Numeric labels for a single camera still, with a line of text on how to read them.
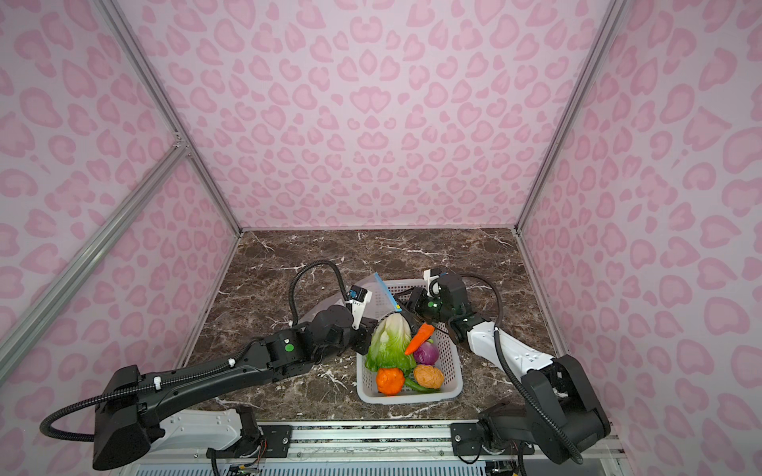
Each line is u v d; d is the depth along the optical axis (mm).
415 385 797
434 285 750
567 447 396
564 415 411
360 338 644
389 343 803
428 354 806
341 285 619
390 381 766
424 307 747
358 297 640
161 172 819
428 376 783
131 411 395
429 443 741
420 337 834
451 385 767
